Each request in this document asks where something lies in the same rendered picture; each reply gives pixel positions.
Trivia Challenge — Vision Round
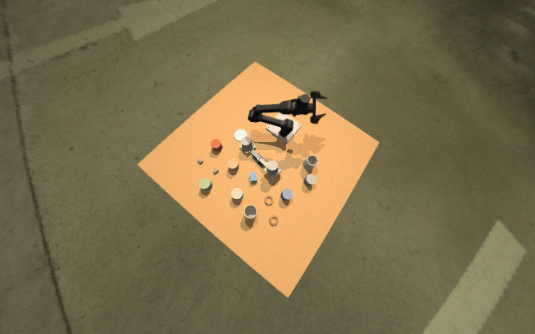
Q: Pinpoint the orange-brown cylinder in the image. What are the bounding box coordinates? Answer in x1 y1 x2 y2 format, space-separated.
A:
210 139 223 152

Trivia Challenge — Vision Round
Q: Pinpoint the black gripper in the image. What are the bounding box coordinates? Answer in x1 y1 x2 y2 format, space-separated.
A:
305 91 328 124

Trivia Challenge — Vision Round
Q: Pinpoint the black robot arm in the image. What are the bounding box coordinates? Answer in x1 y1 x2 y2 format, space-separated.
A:
248 94 311 138

